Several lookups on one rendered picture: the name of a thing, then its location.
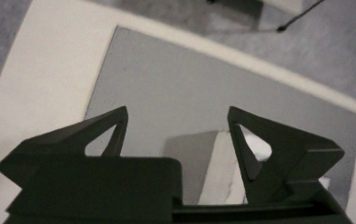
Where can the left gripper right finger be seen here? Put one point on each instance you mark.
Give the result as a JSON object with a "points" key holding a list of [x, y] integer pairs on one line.
{"points": [[296, 155]]}

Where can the grey perforated base plate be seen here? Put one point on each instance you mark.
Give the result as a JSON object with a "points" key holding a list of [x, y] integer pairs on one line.
{"points": [[178, 97]]}

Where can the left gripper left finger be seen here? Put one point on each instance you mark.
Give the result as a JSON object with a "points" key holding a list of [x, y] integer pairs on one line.
{"points": [[73, 139]]}

